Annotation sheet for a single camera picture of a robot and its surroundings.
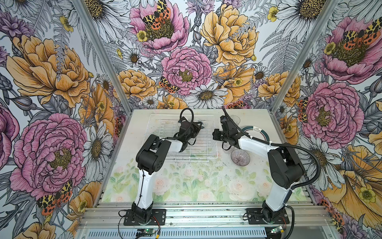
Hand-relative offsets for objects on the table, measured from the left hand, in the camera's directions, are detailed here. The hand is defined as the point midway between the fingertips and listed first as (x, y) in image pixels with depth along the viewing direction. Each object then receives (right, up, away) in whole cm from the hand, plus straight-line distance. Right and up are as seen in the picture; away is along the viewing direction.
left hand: (203, 125), depth 100 cm
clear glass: (+24, +4, +10) cm, 27 cm away
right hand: (+6, -7, -5) cm, 11 cm away
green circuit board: (-29, -50, -28) cm, 64 cm away
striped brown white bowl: (+23, -20, -6) cm, 31 cm away
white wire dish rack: (-1, -8, +5) cm, 10 cm away
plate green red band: (+38, -5, +5) cm, 39 cm away
